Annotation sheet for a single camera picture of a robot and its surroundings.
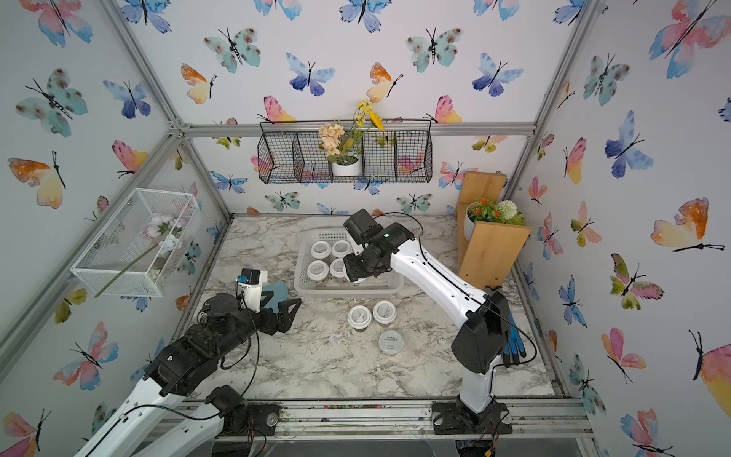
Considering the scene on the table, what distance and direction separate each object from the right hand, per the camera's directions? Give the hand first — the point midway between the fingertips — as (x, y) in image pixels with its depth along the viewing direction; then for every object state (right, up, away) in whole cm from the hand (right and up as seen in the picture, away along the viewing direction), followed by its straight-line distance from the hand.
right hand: (356, 267), depth 79 cm
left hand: (-16, -6, -8) cm, 19 cm away
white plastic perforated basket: (+9, -8, +20) cm, 23 cm away
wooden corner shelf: (+39, +4, +6) cm, 40 cm away
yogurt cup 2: (-7, +5, +22) cm, 23 cm away
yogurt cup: (-14, +4, +21) cm, 25 cm away
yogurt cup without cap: (+9, -22, +4) cm, 24 cm away
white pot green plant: (+40, +17, +10) cm, 44 cm away
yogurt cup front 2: (+8, -14, +8) cm, 18 cm away
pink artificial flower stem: (-51, +10, -5) cm, 52 cm away
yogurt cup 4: (0, -15, +6) cm, 17 cm away
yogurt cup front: (-8, -2, +16) cm, 18 cm away
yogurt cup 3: (-14, -2, +16) cm, 22 cm away
